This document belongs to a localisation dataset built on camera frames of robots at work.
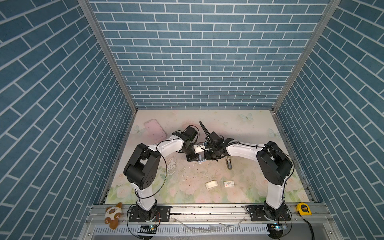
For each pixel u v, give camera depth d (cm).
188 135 74
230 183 82
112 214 71
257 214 74
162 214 74
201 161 92
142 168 48
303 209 74
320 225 76
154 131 107
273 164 50
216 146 74
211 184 84
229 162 91
